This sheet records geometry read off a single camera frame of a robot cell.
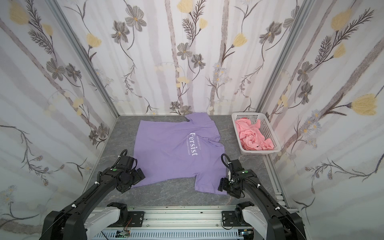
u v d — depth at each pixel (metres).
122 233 0.70
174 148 1.01
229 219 0.73
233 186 0.69
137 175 0.76
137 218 0.74
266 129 1.04
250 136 0.96
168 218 0.75
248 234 0.72
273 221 0.42
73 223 0.40
